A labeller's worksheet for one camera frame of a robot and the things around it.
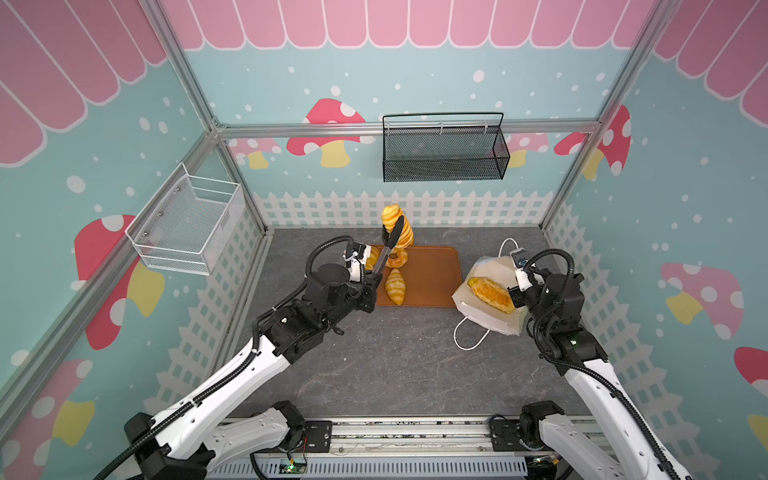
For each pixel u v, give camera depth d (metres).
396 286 0.99
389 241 0.71
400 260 1.08
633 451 0.41
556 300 0.51
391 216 0.71
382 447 0.74
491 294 0.94
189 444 0.38
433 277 1.02
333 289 0.49
